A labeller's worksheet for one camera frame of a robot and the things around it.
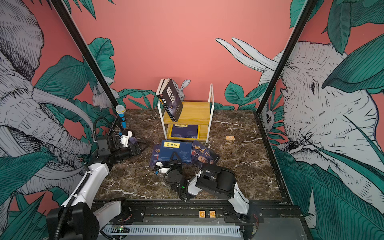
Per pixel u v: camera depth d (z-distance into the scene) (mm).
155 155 930
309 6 688
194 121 868
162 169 741
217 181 507
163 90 747
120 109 881
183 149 850
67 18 730
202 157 929
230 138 1041
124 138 743
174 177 651
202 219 733
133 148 704
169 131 1014
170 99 816
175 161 747
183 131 1010
